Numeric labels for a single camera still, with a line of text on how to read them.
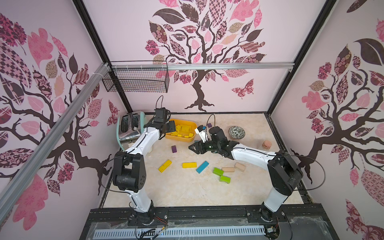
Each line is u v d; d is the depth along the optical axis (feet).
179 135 3.41
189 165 3.02
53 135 1.76
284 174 1.52
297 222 2.35
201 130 2.49
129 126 2.89
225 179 2.81
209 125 3.73
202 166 3.01
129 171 1.53
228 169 2.94
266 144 2.92
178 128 3.51
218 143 2.20
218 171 2.86
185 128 3.47
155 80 2.62
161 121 2.30
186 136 3.36
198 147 2.46
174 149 3.24
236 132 3.50
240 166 2.94
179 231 2.29
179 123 3.58
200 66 3.10
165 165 2.99
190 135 3.39
